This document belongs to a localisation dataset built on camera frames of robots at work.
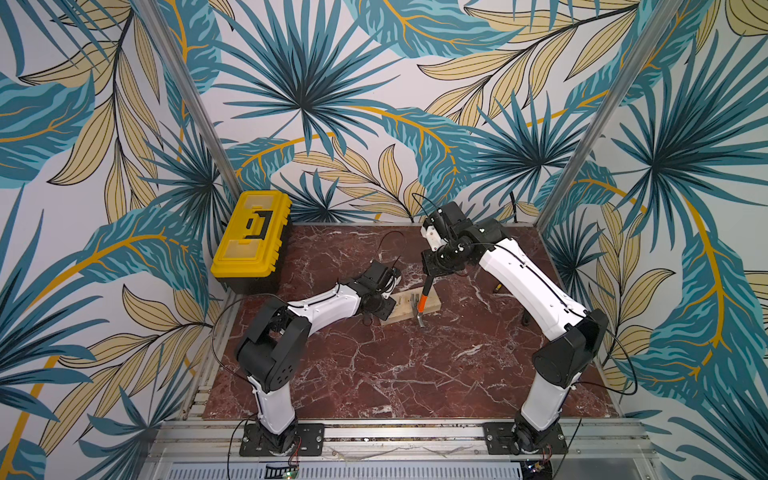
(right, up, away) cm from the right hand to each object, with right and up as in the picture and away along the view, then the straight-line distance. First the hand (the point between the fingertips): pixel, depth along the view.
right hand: (427, 267), depth 80 cm
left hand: (-11, -13, +13) cm, 21 cm away
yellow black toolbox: (-51, +3, +9) cm, 52 cm away
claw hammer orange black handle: (-1, -10, +6) cm, 12 cm away
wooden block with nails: (-5, -13, +15) cm, 21 cm away
